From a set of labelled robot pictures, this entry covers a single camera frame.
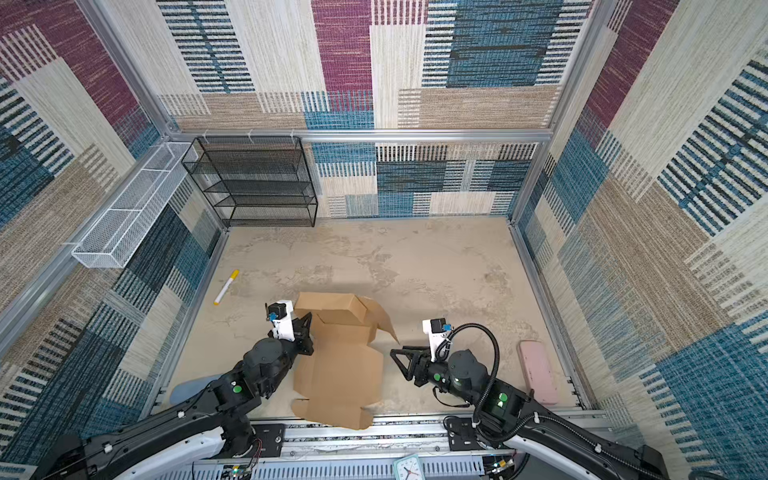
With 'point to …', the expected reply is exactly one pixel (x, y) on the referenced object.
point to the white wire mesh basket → (113, 237)
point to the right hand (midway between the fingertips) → (399, 356)
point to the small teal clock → (408, 468)
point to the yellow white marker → (232, 277)
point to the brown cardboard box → (342, 381)
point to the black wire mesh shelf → (255, 181)
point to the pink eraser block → (539, 371)
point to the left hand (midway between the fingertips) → (312, 316)
